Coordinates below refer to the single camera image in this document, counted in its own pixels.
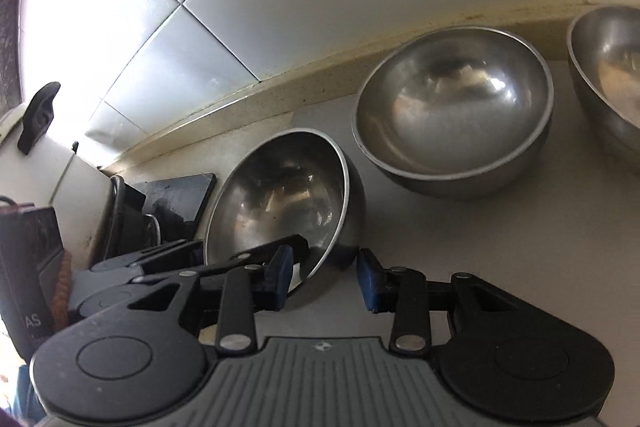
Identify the silver pressure cooker pot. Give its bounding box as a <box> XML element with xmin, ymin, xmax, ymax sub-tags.
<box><xmin>0</xmin><ymin>82</ymin><xmax>118</xmax><ymax>268</ymax></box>

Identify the black gas stove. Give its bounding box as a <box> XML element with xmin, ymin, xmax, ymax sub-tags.
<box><xmin>107</xmin><ymin>173</ymin><xmax>219</xmax><ymax>260</ymax></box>

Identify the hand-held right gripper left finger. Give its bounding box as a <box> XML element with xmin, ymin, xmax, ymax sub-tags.
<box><xmin>127</xmin><ymin>244</ymin><xmax>296</xmax><ymax>354</ymax></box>

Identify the stainless steel bowl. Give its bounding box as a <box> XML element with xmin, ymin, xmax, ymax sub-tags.
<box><xmin>354</xmin><ymin>26</ymin><xmax>555</xmax><ymax>198</ymax></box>
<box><xmin>204</xmin><ymin>128</ymin><xmax>367</xmax><ymax>295</ymax></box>
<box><xmin>566</xmin><ymin>6</ymin><xmax>640</xmax><ymax>162</ymax></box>

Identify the person's left forearm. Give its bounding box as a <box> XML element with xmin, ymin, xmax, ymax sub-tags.
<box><xmin>52</xmin><ymin>249</ymin><xmax>75</xmax><ymax>330</ymax></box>

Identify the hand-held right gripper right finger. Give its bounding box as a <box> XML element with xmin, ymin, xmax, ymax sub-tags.
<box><xmin>356</xmin><ymin>248</ymin><xmax>523</xmax><ymax>353</ymax></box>

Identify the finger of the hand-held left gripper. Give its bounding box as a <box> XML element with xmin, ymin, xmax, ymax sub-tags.
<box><xmin>90</xmin><ymin>238</ymin><xmax>207</xmax><ymax>276</ymax></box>
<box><xmin>130</xmin><ymin>233</ymin><xmax>312</xmax><ymax>287</ymax></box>

